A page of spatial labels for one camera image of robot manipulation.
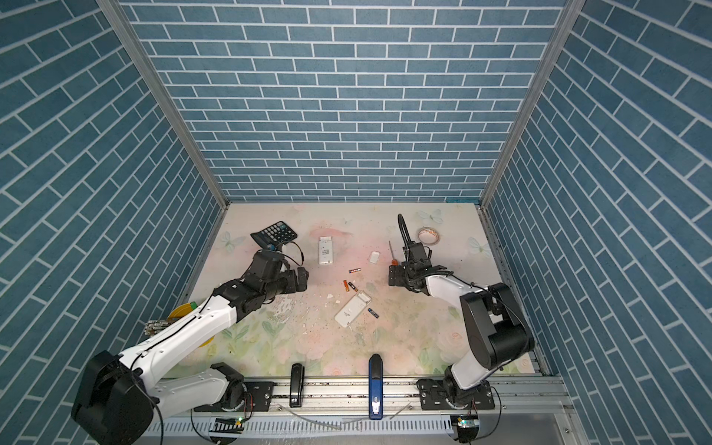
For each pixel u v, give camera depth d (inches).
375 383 29.0
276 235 42.5
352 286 37.5
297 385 28.5
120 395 15.2
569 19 28.4
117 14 27.5
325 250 41.0
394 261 39.9
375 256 41.1
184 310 31.6
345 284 37.9
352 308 35.2
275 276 25.9
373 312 35.0
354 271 39.0
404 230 32.5
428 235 43.4
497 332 18.0
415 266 29.0
